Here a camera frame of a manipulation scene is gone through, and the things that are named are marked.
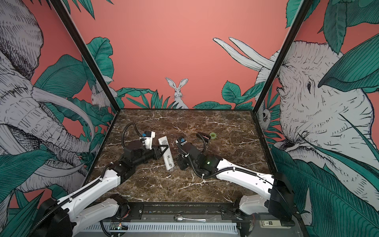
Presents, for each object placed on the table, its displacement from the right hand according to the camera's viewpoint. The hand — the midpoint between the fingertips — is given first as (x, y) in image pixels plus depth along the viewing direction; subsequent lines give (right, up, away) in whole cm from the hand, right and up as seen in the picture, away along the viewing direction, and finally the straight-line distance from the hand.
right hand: (176, 155), depth 74 cm
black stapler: (+16, +6, +29) cm, 34 cm away
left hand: (-5, +5, +2) cm, 7 cm away
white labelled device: (+46, -32, -5) cm, 56 cm away
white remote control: (-5, -1, +4) cm, 7 cm away
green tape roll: (+23, +8, +30) cm, 39 cm away
